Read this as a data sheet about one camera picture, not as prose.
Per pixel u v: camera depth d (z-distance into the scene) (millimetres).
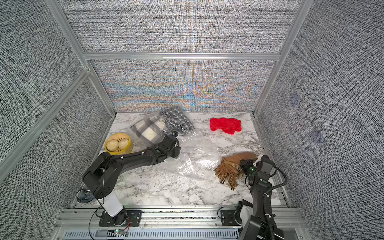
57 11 707
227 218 732
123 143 947
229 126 1099
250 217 423
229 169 814
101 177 464
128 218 730
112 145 940
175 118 1089
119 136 1031
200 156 955
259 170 638
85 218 747
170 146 720
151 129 996
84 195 795
